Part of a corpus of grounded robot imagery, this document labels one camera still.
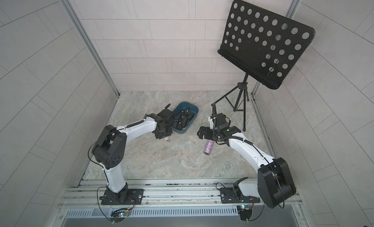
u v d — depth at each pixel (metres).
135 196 0.71
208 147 0.86
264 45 0.63
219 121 0.64
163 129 0.74
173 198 0.72
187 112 1.02
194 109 1.04
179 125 0.97
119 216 0.66
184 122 0.97
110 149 0.48
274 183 0.40
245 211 0.68
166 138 0.88
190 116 1.02
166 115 0.74
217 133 0.63
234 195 0.71
